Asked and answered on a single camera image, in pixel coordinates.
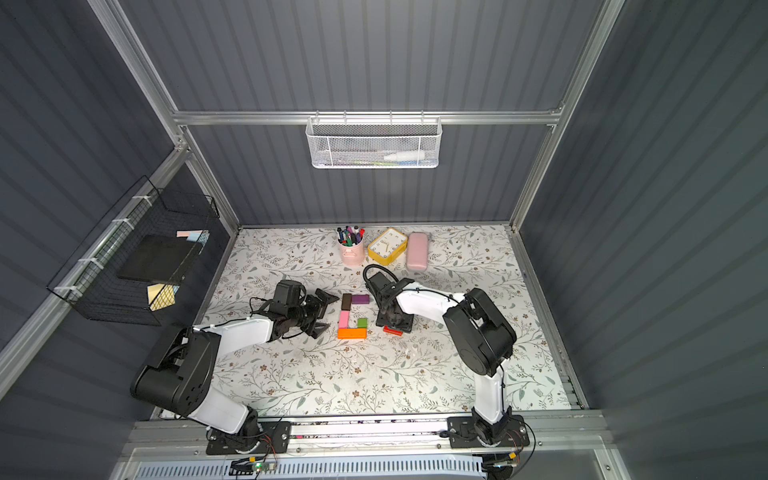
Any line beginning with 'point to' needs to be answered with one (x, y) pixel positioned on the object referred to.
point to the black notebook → (163, 258)
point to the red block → (392, 331)
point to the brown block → (346, 302)
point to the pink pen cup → (352, 256)
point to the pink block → (343, 321)
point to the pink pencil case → (417, 252)
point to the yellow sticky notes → (160, 296)
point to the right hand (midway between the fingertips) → (389, 326)
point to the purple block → (360, 299)
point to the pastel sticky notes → (194, 235)
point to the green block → (362, 322)
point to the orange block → (352, 333)
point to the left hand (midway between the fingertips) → (339, 310)
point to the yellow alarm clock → (387, 246)
